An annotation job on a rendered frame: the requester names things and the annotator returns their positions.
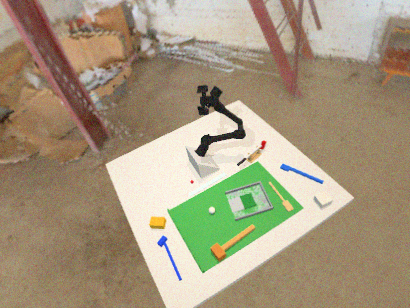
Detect yellow block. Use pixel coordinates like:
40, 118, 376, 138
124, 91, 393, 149
149, 217, 166, 229

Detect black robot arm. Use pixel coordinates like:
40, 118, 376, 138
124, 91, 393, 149
194, 86, 246, 157

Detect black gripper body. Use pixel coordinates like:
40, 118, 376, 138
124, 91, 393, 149
198, 85, 209, 115

